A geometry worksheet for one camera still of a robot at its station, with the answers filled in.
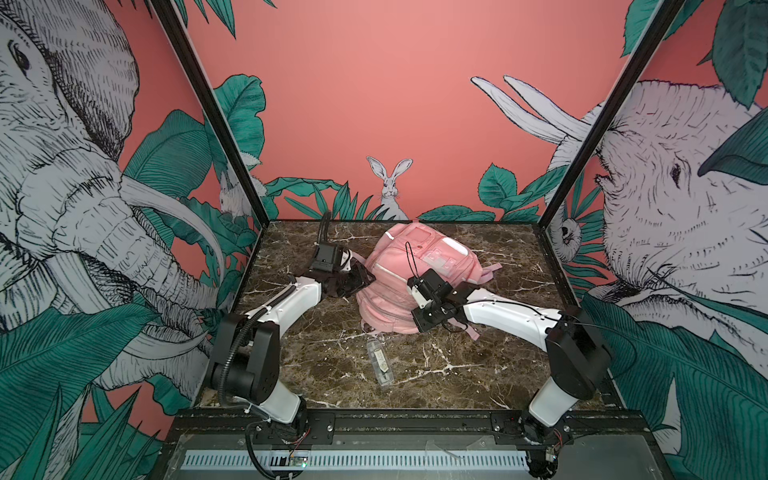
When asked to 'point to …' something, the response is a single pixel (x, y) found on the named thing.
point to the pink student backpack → (409, 250)
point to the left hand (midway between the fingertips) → (374, 275)
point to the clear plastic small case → (380, 361)
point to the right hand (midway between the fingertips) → (414, 317)
